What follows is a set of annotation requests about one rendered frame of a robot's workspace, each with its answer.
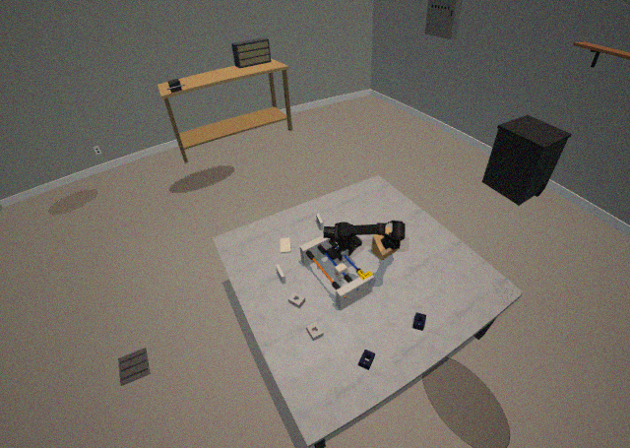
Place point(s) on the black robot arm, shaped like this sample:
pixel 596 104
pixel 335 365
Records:
pixel 346 231

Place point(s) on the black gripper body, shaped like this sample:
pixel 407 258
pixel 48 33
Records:
pixel 343 246

